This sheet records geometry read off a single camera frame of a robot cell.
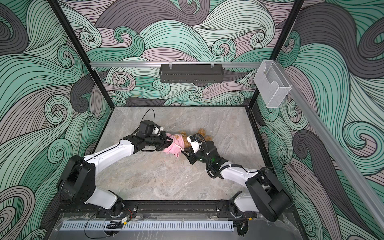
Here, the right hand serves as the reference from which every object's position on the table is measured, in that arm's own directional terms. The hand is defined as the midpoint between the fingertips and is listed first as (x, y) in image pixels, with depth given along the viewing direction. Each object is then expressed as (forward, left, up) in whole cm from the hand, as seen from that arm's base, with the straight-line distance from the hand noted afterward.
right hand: (183, 150), depth 82 cm
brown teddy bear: (+18, -11, -7) cm, 22 cm away
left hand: (+4, +3, +4) cm, 7 cm away
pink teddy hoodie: (0, +3, +5) cm, 6 cm away
